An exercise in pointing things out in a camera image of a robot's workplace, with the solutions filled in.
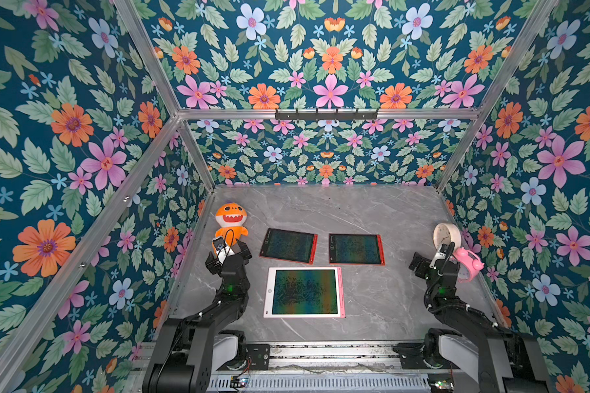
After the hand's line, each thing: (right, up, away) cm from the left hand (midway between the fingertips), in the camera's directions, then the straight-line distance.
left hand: (227, 244), depth 85 cm
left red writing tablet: (+21, -3, +14) cm, 25 cm away
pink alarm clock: (+85, -7, -3) cm, 85 cm away
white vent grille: (+9, -39, -14) cm, 43 cm away
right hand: (+75, -5, +3) cm, 75 cm away
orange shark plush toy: (-3, +9, +13) cm, 17 cm away
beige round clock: (+81, +3, +8) cm, 82 cm away
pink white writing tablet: (+27, -18, +1) cm, 32 cm away
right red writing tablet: (+48, -4, +13) cm, 50 cm away
